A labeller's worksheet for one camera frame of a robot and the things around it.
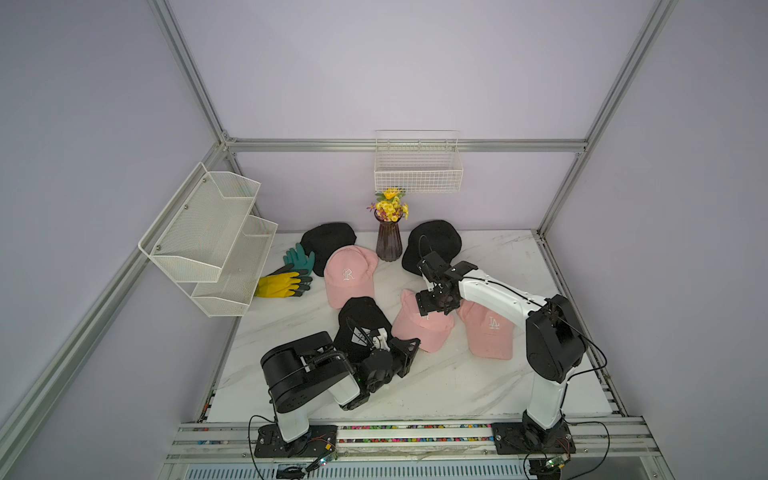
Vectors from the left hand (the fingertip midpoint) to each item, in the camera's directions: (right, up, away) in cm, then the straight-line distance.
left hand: (423, 342), depth 84 cm
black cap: (-36, +33, +30) cm, 57 cm away
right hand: (+4, +8, +7) cm, 12 cm away
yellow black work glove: (-47, +16, +17) cm, 52 cm away
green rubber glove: (-45, +24, +26) cm, 57 cm away
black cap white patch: (-20, +5, +10) cm, 23 cm away
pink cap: (+3, +2, +7) cm, 8 cm away
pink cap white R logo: (-24, +20, +15) cm, 34 cm away
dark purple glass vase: (-10, +29, +21) cm, 37 cm away
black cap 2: (+4, +32, +27) cm, 42 cm away
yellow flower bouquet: (-10, +41, +9) cm, 43 cm away
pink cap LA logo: (+21, +1, +4) cm, 21 cm away
